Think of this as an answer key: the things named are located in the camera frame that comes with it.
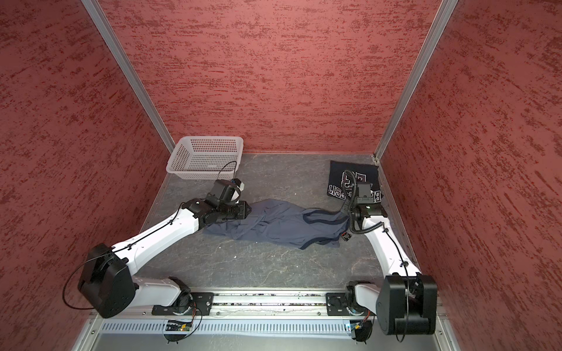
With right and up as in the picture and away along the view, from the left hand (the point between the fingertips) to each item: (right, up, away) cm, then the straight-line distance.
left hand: (248, 213), depth 83 cm
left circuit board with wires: (-23, -37, -11) cm, 44 cm away
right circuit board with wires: (+40, -36, -13) cm, 55 cm away
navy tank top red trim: (+55, +15, +26) cm, 63 cm away
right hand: (+40, +1, +2) cm, 40 cm away
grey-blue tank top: (+20, -7, +6) cm, 22 cm away
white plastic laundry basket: (-27, +24, +27) cm, 45 cm away
